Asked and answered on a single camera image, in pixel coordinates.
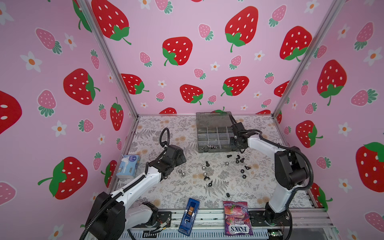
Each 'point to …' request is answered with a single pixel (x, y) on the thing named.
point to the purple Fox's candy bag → (237, 221)
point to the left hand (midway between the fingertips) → (177, 156)
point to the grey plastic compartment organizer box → (214, 131)
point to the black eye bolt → (210, 184)
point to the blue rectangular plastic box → (189, 216)
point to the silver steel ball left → (180, 171)
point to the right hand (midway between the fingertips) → (234, 143)
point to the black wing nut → (204, 178)
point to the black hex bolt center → (207, 164)
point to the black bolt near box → (228, 156)
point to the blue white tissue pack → (128, 166)
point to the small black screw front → (228, 194)
